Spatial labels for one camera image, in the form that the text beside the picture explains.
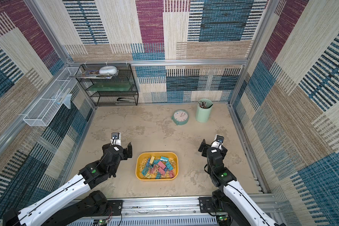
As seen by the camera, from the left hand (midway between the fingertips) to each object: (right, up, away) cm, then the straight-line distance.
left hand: (123, 143), depth 77 cm
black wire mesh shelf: (-23, +30, +42) cm, 56 cm away
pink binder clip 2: (+26, -18, +5) cm, 32 cm away
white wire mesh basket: (-39, +15, -7) cm, 42 cm away
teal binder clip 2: (+24, -15, +8) cm, 30 cm away
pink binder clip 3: (+15, -17, +6) cm, 24 cm away
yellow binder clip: (+14, -12, +10) cm, 21 cm away
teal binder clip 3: (+17, -12, +8) cm, 22 cm away
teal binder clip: (+21, -11, +11) cm, 27 cm away
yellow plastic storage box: (+8, -9, +9) cm, 15 cm away
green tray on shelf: (-17, +37, +29) cm, 50 cm away
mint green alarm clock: (+33, +14, +31) cm, 47 cm away
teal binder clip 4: (+10, -17, +6) cm, 21 cm away
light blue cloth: (-32, +23, +2) cm, 39 cm away
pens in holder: (+47, +23, +19) cm, 56 cm away
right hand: (+48, +1, +4) cm, 49 cm away
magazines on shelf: (-25, +42, +15) cm, 51 cm away
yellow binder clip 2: (+12, -20, +6) cm, 24 cm away
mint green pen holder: (+48, +19, +22) cm, 56 cm away
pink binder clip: (+19, -13, +8) cm, 25 cm away
